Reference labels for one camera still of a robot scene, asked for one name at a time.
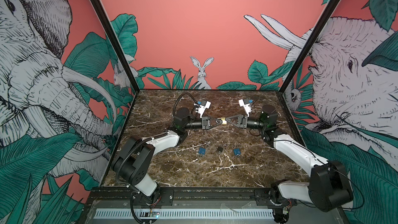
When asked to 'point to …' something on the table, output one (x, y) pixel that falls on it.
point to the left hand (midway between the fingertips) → (222, 122)
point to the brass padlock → (224, 121)
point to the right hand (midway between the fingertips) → (226, 121)
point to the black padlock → (220, 149)
